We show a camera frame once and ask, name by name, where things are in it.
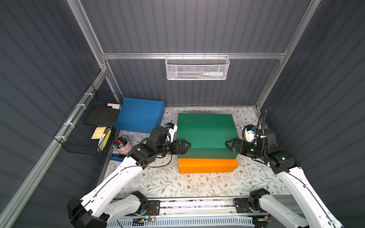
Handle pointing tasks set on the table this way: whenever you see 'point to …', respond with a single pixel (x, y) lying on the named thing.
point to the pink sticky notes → (110, 104)
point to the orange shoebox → (198, 166)
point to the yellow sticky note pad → (99, 133)
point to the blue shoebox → (138, 115)
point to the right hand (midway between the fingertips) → (234, 144)
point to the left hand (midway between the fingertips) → (184, 145)
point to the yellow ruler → (106, 140)
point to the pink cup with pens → (122, 144)
